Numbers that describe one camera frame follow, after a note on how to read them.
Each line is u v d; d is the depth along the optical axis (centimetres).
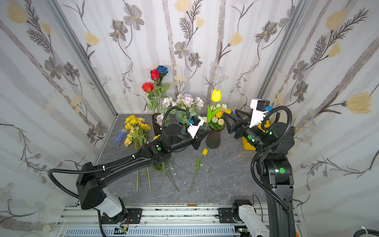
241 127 46
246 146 99
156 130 98
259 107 43
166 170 89
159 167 88
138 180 86
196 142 58
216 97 52
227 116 51
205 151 96
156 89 87
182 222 73
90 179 42
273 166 39
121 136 104
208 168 91
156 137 96
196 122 55
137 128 103
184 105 80
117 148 101
